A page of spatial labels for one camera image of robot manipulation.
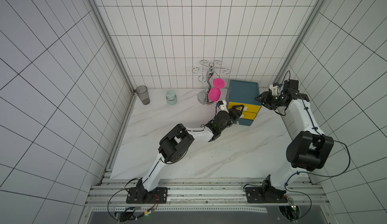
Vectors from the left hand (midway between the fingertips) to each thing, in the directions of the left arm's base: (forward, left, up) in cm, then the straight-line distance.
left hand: (244, 110), depth 85 cm
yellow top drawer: (+1, -1, +1) cm, 2 cm away
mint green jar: (+20, +46, -13) cm, 52 cm away
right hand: (+7, -10, +4) cm, 12 cm away
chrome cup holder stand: (+24, +20, +11) cm, 33 cm away
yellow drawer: (0, -4, -5) cm, 7 cm away
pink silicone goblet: (+14, +16, 0) cm, 21 cm away
